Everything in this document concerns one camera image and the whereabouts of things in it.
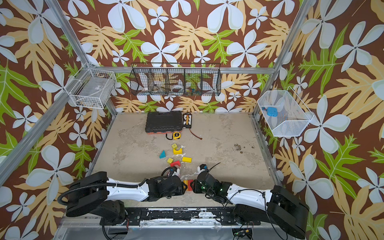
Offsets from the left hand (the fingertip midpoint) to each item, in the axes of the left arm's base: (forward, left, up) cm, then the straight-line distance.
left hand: (187, 186), depth 82 cm
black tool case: (+48, +18, +1) cm, 51 cm away
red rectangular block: (0, -1, 0) cm, 1 cm away
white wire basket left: (+47, +57, +31) cm, 80 cm away
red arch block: (+14, +7, 0) cm, 16 cm away
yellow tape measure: (+35, +8, 0) cm, 36 cm away
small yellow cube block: (+16, +11, -1) cm, 19 cm away
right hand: (0, -2, +1) cm, 2 cm away
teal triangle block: (+21, +17, -3) cm, 27 cm away
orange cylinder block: (+2, 0, 0) cm, 2 cm away
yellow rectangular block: (+18, +1, -3) cm, 18 cm away
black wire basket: (+61, +8, +29) cm, 68 cm away
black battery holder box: (+50, +1, -1) cm, 50 cm away
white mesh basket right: (+28, -56, +29) cm, 69 cm away
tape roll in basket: (+57, +7, +24) cm, 62 cm away
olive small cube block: (+26, +9, 0) cm, 28 cm away
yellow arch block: (+22, +8, 0) cm, 23 cm away
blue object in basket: (+35, -49, +24) cm, 66 cm away
